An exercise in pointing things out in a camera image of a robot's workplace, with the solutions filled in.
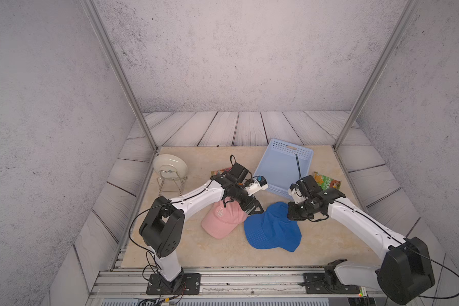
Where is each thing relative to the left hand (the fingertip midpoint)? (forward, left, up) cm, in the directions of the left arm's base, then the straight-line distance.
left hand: (261, 206), depth 81 cm
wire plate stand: (+15, +42, -2) cm, 44 cm away
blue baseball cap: (-7, -4, -6) cm, 10 cm away
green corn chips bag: (+17, -36, -8) cm, 41 cm away
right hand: (-3, -12, -2) cm, 12 cm away
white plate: (+21, +42, +2) cm, 47 cm away
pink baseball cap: (-2, +17, -8) cm, 19 cm away
